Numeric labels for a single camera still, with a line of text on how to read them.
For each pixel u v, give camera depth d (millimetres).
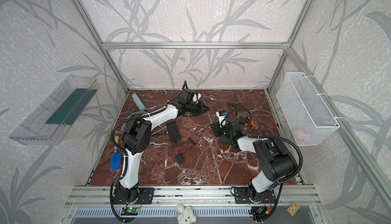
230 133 733
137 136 549
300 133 729
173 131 958
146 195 738
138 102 1077
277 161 464
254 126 989
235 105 1111
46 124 630
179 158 865
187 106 800
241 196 734
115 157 867
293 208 693
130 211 716
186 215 654
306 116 623
